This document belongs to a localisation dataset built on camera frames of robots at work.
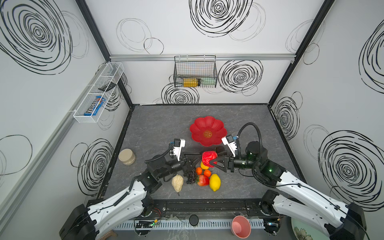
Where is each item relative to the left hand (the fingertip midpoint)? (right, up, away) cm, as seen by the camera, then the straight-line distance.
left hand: (201, 158), depth 66 cm
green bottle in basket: (+5, +40, +21) cm, 45 cm away
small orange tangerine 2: (+4, -13, +17) cm, 22 cm away
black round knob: (-3, -25, -3) cm, 26 cm away
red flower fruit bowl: (+7, +9, +38) cm, 40 cm away
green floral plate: (+47, -34, +2) cm, 58 cm away
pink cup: (+19, -33, +3) cm, 38 cm away
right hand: (+4, -1, -2) cm, 5 cm away
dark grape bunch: (-5, -13, +15) cm, 20 cm away
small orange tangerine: (-1, -11, +17) cm, 21 cm away
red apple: (+3, +2, -3) cm, 5 cm away
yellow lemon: (+8, -16, +12) cm, 22 cm away
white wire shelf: (-55, +47, +27) cm, 77 cm away
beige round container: (-42, -4, +19) cm, 46 cm away
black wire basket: (-2, +49, +33) cm, 60 cm away
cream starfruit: (-12, -15, +11) cm, 22 cm away
